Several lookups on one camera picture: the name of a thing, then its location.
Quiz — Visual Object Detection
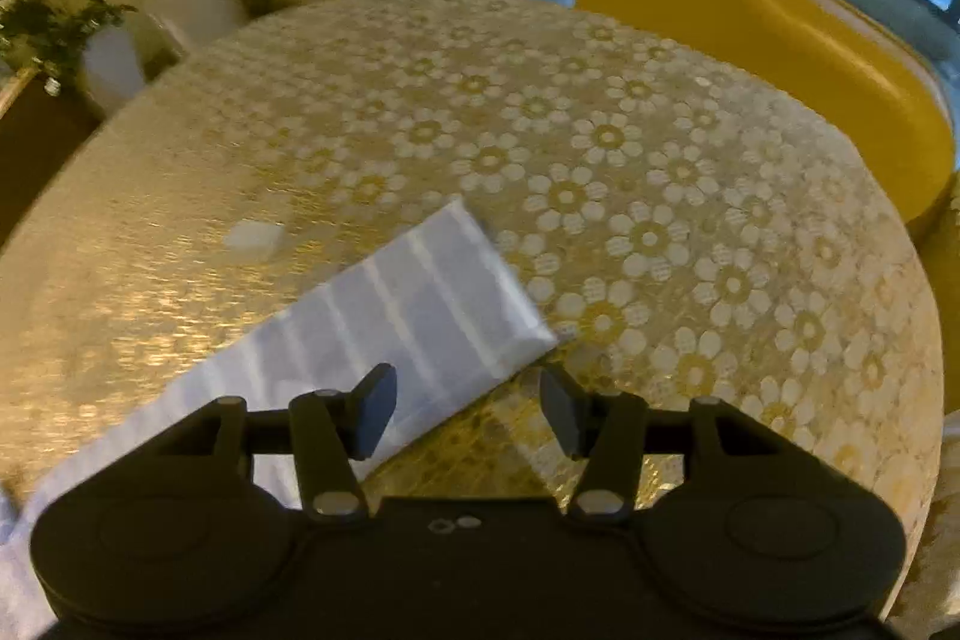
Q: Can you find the small white paper piece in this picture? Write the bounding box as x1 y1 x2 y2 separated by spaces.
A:
225 220 286 257

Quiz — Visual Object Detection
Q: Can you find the tall green plant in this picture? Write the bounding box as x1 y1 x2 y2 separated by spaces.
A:
0 0 140 86

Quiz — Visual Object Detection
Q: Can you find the white plant pot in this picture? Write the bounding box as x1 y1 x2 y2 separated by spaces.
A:
79 26 147 112

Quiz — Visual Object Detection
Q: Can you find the purple white striped shirt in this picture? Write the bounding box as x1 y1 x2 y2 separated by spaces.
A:
0 197 560 640

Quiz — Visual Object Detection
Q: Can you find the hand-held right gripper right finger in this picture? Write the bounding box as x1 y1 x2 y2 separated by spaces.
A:
540 366 781 525

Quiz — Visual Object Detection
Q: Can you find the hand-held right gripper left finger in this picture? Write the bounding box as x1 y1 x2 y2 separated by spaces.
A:
161 362 397 521

